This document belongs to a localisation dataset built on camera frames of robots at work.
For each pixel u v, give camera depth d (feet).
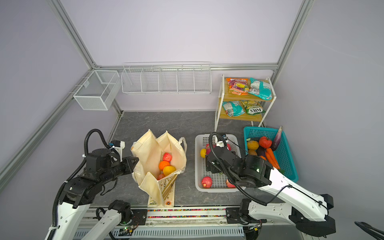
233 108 3.16
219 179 2.78
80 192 1.37
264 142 3.01
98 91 3.16
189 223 2.41
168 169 2.60
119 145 2.00
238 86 2.71
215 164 1.50
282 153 2.98
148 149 2.53
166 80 3.26
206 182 2.59
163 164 2.78
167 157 2.92
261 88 2.71
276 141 3.08
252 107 3.16
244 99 3.42
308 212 1.25
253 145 3.12
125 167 1.90
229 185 2.59
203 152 3.01
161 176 2.09
